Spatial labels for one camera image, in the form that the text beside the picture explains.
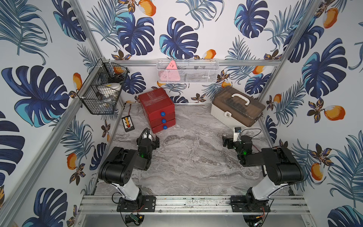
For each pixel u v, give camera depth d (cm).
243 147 75
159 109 89
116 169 47
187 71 93
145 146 73
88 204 77
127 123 106
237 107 93
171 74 90
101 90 80
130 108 120
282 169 47
